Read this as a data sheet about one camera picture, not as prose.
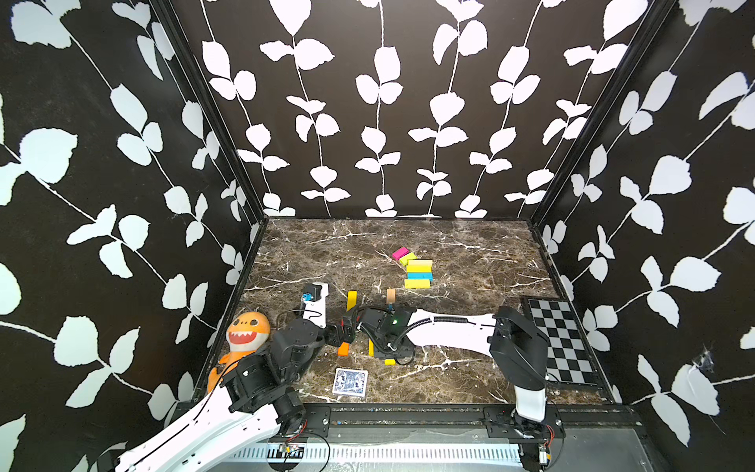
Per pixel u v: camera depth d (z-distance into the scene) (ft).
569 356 2.76
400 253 3.56
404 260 3.50
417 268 3.44
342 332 2.01
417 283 3.32
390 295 3.21
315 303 1.87
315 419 2.41
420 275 3.36
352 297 3.14
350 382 2.60
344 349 2.80
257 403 1.53
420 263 3.55
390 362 2.36
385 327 2.11
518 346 1.60
